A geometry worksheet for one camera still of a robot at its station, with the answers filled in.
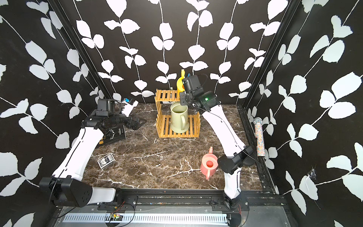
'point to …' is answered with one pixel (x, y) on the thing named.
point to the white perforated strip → (177, 218)
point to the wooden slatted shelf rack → (163, 122)
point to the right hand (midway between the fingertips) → (184, 91)
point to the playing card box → (106, 161)
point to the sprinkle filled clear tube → (259, 137)
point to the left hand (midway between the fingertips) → (140, 114)
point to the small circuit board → (114, 217)
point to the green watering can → (178, 114)
